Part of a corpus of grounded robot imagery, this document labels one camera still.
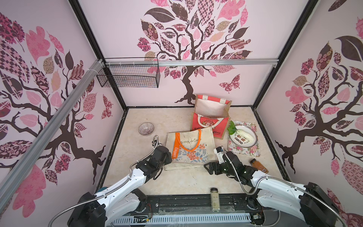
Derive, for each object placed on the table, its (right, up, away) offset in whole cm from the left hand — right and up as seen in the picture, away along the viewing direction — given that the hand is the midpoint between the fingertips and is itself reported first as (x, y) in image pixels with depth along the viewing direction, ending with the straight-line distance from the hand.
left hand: (169, 157), depth 84 cm
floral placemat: (+57, +2, +11) cm, 58 cm away
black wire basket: (-28, +56, +11) cm, 63 cm away
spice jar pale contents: (+26, -19, -12) cm, 34 cm away
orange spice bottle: (+54, -5, -1) cm, 54 cm away
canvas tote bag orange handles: (+13, +3, +7) cm, 15 cm away
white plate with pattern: (+47, +9, +15) cm, 50 cm away
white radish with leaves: (+45, +16, +17) cm, 50 cm away
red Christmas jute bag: (+30, +29, +19) cm, 45 cm away
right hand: (+24, -4, -1) cm, 25 cm away
